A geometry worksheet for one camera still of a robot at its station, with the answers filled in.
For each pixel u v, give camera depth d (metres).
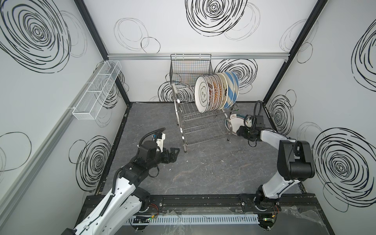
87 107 0.87
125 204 0.58
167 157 0.65
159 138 0.67
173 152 0.67
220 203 0.75
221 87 0.68
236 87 0.70
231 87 0.71
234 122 1.08
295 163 0.48
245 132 0.87
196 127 1.00
